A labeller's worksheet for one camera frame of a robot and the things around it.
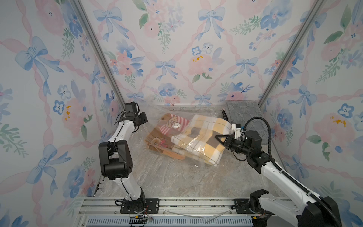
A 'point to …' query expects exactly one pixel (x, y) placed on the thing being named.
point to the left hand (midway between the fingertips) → (144, 116)
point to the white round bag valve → (176, 125)
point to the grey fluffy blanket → (239, 112)
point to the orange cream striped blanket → (196, 139)
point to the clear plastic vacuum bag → (153, 114)
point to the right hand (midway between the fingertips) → (217, 137)
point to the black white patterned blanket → (224, 115)
